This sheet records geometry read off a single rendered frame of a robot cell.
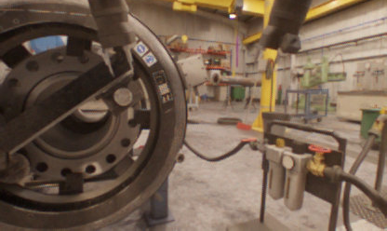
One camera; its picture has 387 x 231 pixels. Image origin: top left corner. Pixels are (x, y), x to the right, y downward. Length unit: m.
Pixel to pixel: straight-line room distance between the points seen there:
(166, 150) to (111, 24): 0.41
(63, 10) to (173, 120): 0.44
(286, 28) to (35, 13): 0.61
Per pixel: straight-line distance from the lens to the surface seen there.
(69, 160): 0.80
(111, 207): 0.72
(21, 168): 0.75
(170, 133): 0.67
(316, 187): 0.93
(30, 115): 0.64
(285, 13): 0.47
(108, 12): 0.47
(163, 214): 1.20
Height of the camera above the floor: 0.69
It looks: 5 degrees down
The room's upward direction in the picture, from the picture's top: 2 degrees clockwise
